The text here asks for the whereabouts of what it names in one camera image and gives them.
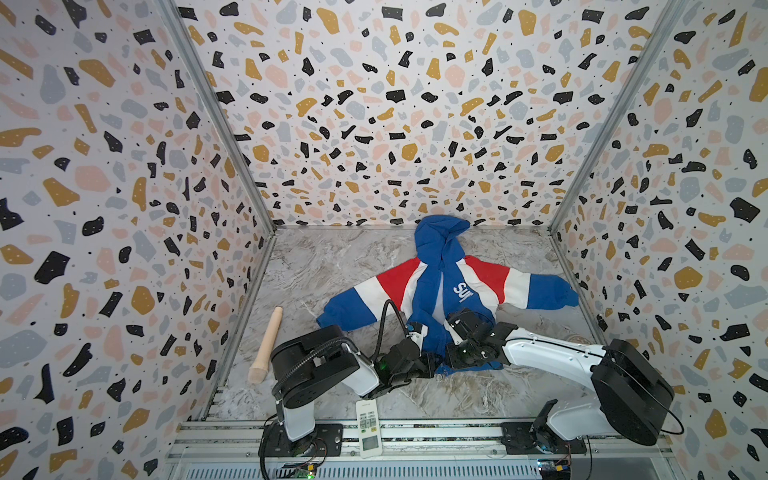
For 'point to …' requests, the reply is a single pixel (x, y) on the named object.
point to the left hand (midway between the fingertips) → (448, 359)
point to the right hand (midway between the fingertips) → (440, 356)
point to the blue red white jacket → (441, 277)
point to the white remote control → (370, 440)
